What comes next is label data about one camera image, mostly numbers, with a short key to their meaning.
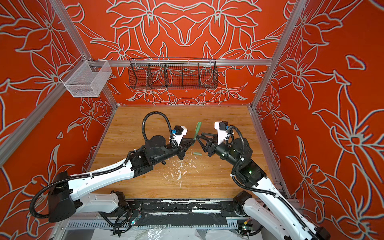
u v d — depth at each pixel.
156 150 0.51
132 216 0.71
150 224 0.70
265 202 0.46
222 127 0.55
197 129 0.63
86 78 0.92
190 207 0.74
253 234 0.67
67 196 0.39
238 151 0.48
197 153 0.92
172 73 1.00
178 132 0.56
